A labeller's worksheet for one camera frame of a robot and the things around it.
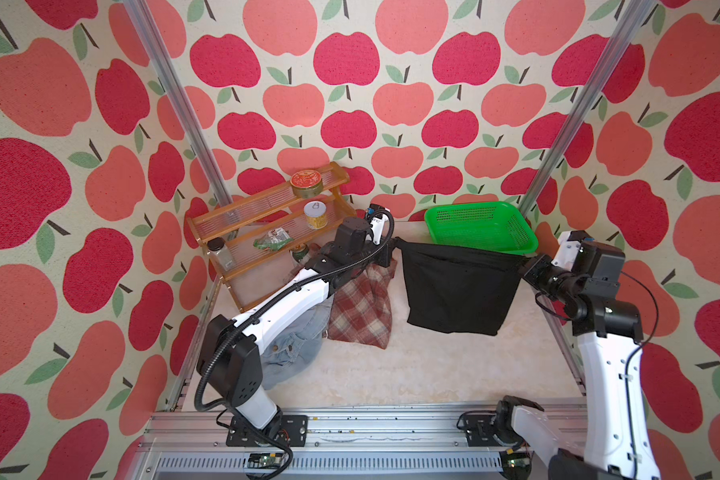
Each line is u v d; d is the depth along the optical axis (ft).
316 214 3.16
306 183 2.89
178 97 2.76
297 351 2.75
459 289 2.60
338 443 2.40
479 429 2.42
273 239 2.90
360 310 3.04
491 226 3.93
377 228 2.23
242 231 2.71
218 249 2.69
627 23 2.32
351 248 1.94
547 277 1.96
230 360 1.41
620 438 1.22
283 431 2.40
